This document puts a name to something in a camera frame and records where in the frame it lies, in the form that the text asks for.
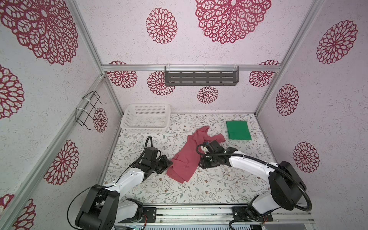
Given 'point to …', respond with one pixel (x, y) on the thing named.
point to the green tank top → (238, 130)
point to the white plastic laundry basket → (146, 118)
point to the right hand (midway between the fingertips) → (201, 162)
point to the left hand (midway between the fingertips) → (173, 164)
